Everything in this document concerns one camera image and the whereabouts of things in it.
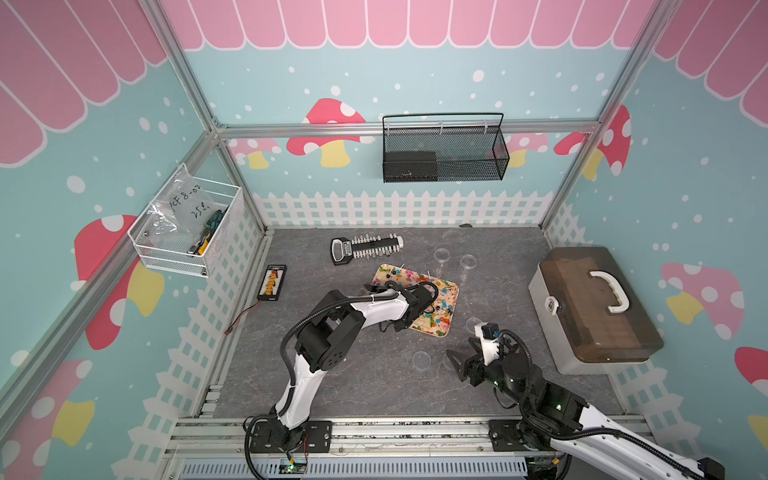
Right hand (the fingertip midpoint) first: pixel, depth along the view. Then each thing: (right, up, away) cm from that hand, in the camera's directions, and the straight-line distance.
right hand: (457, 348), depth 77 cm
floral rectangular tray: (-2, +3, +17) cm, 18 cm away
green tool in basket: (-62, +31, -3) cm, 70 cm away
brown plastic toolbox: (+41, +7, +8) cm, 42 cm away
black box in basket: (-11, +52, +17) cm, 56 cm away
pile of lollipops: (-2, +4, +18) cm, 19 cm away
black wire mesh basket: (-1, +55, +15) cm, 58 cm away
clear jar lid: (-8, -7, +11) cm, 16 cm away
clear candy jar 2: (+8, +22, +20) cm, 31 cm away
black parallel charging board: (-59, +15, +26) cm, 66 cm away
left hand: (-26, +13, +15) cm, 33 cm away
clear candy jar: (0, +24, +23) cm, 33 cm away
